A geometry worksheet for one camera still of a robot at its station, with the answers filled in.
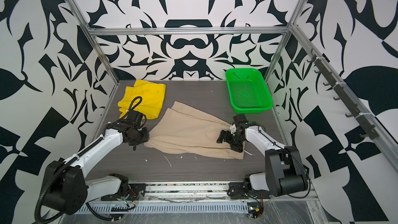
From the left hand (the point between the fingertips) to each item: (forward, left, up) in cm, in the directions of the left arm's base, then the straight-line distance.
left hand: (147, 135), depth 85 cm
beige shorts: (+4, -20, -4) cm, 21 cm away
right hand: (-4, -42, -4) cm, 43 cm away
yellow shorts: (+31, +3, -5) cm, 32 cm away
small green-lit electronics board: (-34, -52, -8) cm, 63 cm away
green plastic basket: (+34, -66, -7) cm, 75 cm away
